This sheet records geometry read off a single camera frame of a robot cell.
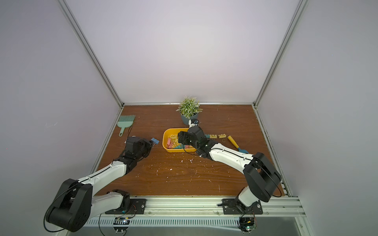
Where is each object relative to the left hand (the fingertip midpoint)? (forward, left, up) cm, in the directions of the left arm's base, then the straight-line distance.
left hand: (155, 139), depth 88 cm
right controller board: (-41, -49, -10) cm, 65 cm away
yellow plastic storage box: (+3, -7, -8) cm, 12 cm away
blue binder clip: (+1, +1, -4) cm, 4 cm away
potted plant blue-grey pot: (+19, -20, +7) cm, 28 cm away
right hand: (+1, -17, +7) cm, 18 cm away
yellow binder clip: (+9, -43, -9) cm, 45 cm away
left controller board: (-42, +12, -13) cm, 45 cm away
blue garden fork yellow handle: (+5, -49, -9) cm, 50 cm away
